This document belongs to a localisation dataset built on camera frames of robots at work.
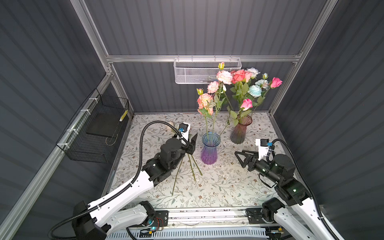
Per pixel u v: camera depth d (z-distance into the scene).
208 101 0.72
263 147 0.61
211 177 0.87
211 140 0.83
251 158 0.60
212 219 0.75
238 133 1.08
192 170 0.91
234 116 0.71
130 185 0.45
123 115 0.82
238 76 0.77
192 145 0.60
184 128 0.57
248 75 0.78
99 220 0.39
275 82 0.76
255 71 0.81
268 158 0.61
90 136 0.72
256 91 0.79
